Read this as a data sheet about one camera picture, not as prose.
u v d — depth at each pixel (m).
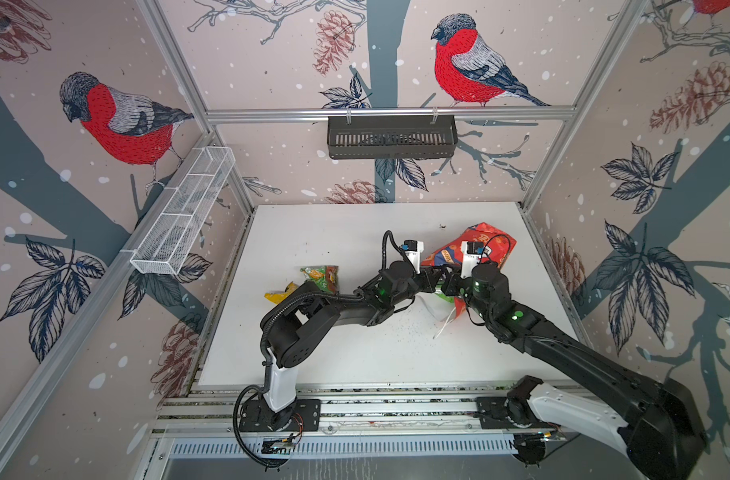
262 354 0.48
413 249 0.78
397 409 0.75
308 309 0.54
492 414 0.73
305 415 0.73
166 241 0.71
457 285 0.70
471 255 0.67
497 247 0.83
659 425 0.38
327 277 0.95
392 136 1.04
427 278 0.75
